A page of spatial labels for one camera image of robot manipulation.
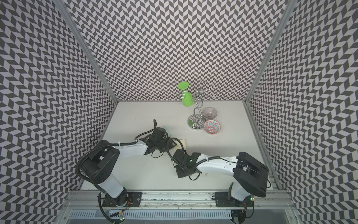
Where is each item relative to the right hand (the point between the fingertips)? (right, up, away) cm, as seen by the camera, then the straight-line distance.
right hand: (182, 174), depth 80 cm
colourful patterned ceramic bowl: (+22, +26, +21) cm, 40 cm away
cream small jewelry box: (-1, +18, -4) cm, 18 cm away
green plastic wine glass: (+3, +46, +16) cm, 49 cm away
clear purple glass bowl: (+21, +36, +28) cm, 50 cm away
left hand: (-5, +14, +10) cm, 18 cm away
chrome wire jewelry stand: (+10, +30, +24) cm, 39 cm away
